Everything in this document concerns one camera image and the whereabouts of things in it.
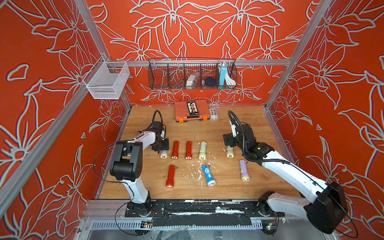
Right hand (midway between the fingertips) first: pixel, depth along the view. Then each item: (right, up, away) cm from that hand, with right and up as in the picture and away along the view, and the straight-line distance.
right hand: (229, 131), depth 81 cm
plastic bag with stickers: (-4, +14, +33) cm, 36 cm away
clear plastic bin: (-75, +32, +12) cm, 83 cm away
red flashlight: (-31, -13, +11) cm, 35 cm away
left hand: (-38, -11, +16) cm, 43 cm away
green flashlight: (-14, -15, +9) cm, 22 cm away
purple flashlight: (-38, -15, +9) cm, 41 cm away
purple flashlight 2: (+8, -25, -1) cm, 26 cm away
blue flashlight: (-11, -27, -2) cm, 29 cm away
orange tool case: (-19, +14, +26) cm, 35 cm away
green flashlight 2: (+3, -14, +9) cm, 17 cm away
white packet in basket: (-21, +30, +9) cm, 38 cm away
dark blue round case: (-8, +31, +14) cm, 35 cm away
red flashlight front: (-33, -26, 0) cm, 42 cm away
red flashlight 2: (-23, -15, +9) cm, 29 cm away
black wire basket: (-34, +39, +19) cm, 55 cm away
